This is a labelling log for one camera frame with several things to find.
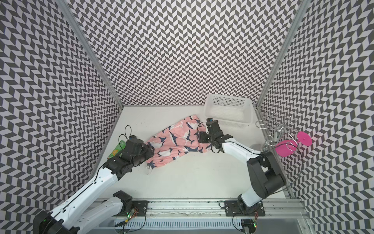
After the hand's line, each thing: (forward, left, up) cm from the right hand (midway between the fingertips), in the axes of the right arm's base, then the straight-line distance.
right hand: (203, 137), depth 91 cm
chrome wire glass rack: (-9, -38, +16) cm, 42 cm away
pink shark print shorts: (+2, +18, -7) cm, 19 cm away
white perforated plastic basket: (+29, -22, -8) cm, 38 cm away
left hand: (-11, +30, +4) cm, 32 cm away
